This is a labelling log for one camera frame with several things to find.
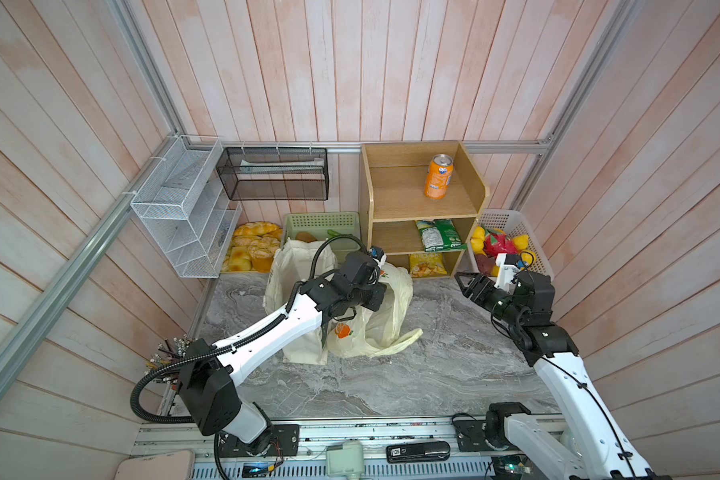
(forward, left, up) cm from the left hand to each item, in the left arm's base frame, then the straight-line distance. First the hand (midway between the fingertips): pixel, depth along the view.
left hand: (379, 294), depth 77 cm
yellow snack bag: (+23, -20, -16) cm, 34 cm away
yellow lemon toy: (+23, -54, -12) cm, 60 cm away
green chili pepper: (+41, +14, -19) cm, 47 cm away
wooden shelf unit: (+25, -14, +11) cm, 31 cm away
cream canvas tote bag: (+13, +26, -3) cm, 30 cm away
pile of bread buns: (+27, +43, -12) cm, 52 cm away
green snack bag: (+22, -20, 0) cm, 30 cm away
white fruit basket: (+42, -55, -13) cm, 71 cm away
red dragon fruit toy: (+29, -45, -11) cm, 54 cm away
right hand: (+3, -21, +5) cm, 22 cm away
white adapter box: (-35, +9, -15) cm, 39 cm away
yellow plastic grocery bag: (-4, +2, -14) cm, 15 cm away
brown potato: (+38, +26, -18) cm, 50 cm away
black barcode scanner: (-34, -8, -15) cm, 38 cm away
